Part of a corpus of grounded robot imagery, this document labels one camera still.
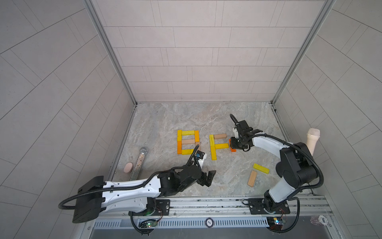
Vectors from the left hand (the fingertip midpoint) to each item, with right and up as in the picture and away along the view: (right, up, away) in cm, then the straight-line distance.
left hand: (211, 170), depth 73 cm
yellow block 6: (+29, -3, +10) cm, 31 cm away
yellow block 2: (-14, +15, +26) cm, 33 cm away
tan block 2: (-6, +9, +21) cm, 23 cm away
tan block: (-13, +10, +22) cm, 27 cm away
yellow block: (-19, +14, +23) cm, 33 cm away
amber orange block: (-7, +13, +25) cm, 29 cm away
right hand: (+14, +9, +20) cm, 26 cm away
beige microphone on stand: (+44, +19, -9) cm, 48 cm away
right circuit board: (+29, -23, -5) cm, 38 cm away
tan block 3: (+8, +13, +24) cm, 29 cm away
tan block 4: (+23, -8, +7) cm, 25 cm away
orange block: (-18, +7, +18) cm, 27 cm away
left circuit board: (-31, -24, -3) cm, 39 cm away
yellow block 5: (+3, +4, +17) cm, 18 cm away
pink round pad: (-46, -2, +10) cm, 47 cm away
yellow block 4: (+9, +8, +19) cm, 22 cm away
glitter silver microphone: (-41, -3, +8) cm, 42 cm away
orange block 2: (+14, +6, +16) cm, 22 cm away
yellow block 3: (+2, +11, +23) cm, 25 cm away
